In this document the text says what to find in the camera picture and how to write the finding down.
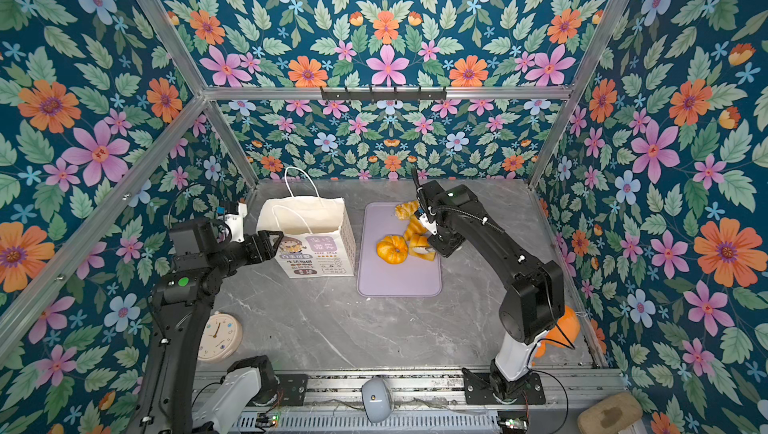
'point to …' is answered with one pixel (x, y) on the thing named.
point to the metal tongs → (430, 226)
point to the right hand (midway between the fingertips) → (451, 243)
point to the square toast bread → (420, 247)
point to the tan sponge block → (610, 414)
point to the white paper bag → (319, 233)
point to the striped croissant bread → (415, 228)
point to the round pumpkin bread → (392, 249)
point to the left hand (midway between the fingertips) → (272, 228)
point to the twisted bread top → (405, 210)
